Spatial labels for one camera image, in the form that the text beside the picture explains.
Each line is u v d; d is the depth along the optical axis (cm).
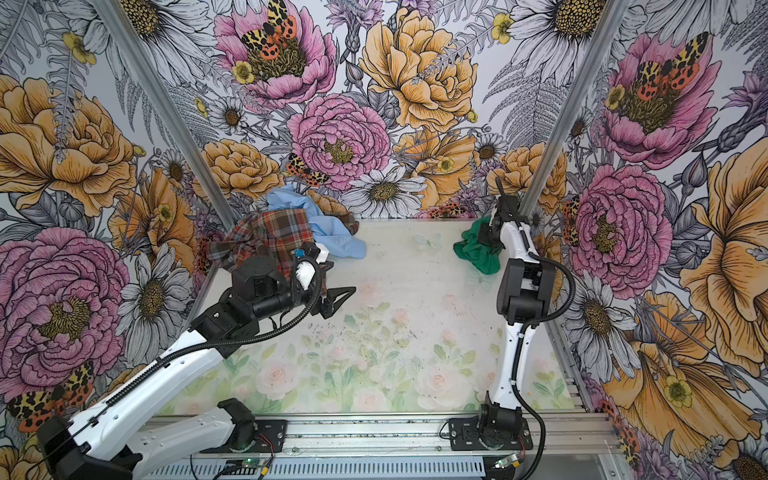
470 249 100
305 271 58
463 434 74
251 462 71
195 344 46
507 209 85
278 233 103
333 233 112
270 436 73
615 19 72
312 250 56
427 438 76
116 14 72
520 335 62
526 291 62
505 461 72
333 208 123
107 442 39
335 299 61
